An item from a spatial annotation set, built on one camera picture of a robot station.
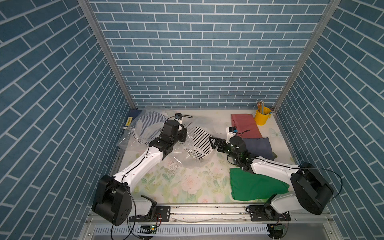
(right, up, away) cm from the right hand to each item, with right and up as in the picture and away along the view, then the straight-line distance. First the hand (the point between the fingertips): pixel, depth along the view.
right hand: (216, 140), depth 85 cm
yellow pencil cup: (+36, +12, +24) cm, 45 cm away
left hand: (-17, +7, -2) cm, 18 cm away
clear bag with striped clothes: (-49, +8, +22) cm, 55 cm away
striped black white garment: (-8, -3, -3) cm, 9 cm away
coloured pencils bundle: (+34, +21, +19) cm, 44 cm away
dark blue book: (-62, +17, +30) cm, 71 cm away
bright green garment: (+16, -24, -5) cm, 30 cm away
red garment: (+26, +8, +27) cm, 38 cm away
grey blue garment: (+28, -5, +8) cm, 30 cm away
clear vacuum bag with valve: (-23, -11, +8) cm, 27 cm away
